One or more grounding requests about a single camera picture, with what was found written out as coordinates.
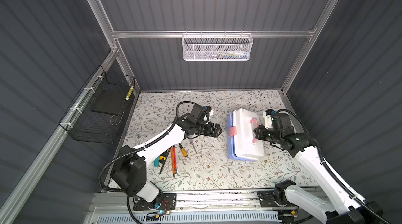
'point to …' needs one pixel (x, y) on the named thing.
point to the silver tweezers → (191, 142)
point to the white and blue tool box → (243, 143)
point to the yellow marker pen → (129, 93)
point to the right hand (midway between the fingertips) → (256, 131)
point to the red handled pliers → (173, 151)
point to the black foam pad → (111, 101)
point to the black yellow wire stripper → (163, 157)
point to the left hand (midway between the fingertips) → (215, 129)
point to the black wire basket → (96, 113)
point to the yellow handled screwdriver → (183, 150)
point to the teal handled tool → (156, 161)
